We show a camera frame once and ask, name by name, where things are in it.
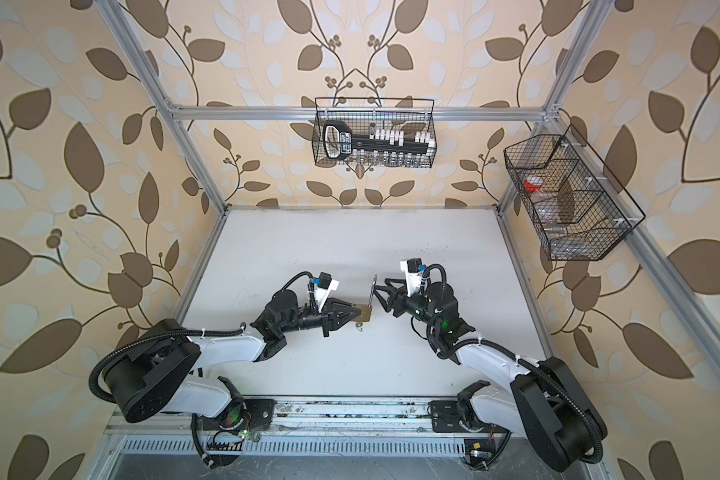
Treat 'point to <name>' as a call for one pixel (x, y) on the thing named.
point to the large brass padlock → (366, 310)
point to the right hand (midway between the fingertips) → (380, 287)
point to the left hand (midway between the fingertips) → (360, 311)
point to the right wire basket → (578, 209)
